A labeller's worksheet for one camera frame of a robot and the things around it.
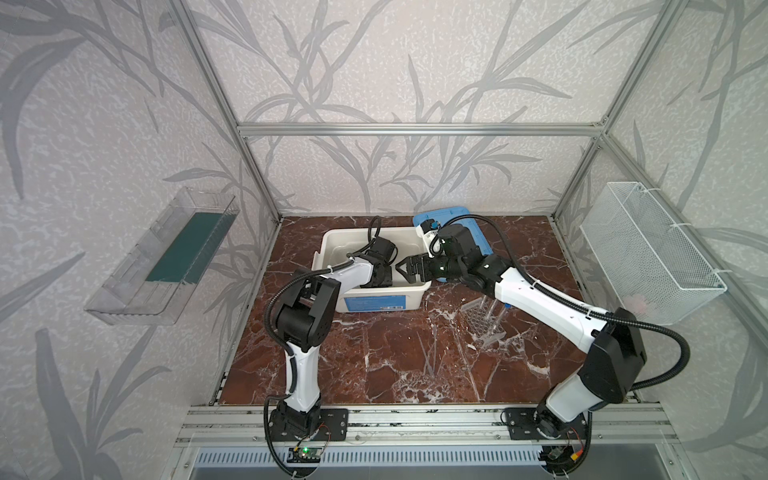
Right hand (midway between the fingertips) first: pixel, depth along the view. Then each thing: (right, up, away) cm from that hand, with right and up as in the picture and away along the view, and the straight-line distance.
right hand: (409, 254), depth 79 cm
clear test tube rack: (+22, -21, +12) cm, 33 cm away
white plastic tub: (-24, +2, +15) cm, 29 cm away
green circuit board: (-26, -49, -8) cm, 55 cm away
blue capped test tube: (+18, -9, -23) cm, 31 cm away
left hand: (-8, -7, +22) cm, 24 cm away
